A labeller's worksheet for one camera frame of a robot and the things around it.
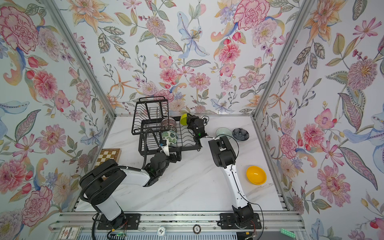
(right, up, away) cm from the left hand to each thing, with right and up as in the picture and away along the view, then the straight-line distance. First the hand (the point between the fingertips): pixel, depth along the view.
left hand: (177, 147), depth 89 cm
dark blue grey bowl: (+43, +7, +18) cm, 47 cm away
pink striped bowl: (-9, +17, +21) cm, 28 cm away
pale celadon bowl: (+31, +10, +18) cm, 37 cm away
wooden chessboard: (-45, -5, +6) cm, 46 cm away
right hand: (+4, +23, +15) cm, 28 cm away
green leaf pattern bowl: (-6, +6, +15) cm, 17 cm away
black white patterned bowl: (-6, +12, +17) cm, 22 cm away
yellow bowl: (+46, -16, -2) cm, 49 cm away
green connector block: (+54, -38, -19) cm, 68 cm away
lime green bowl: (+3, +18, +18) cm, 25 cm away
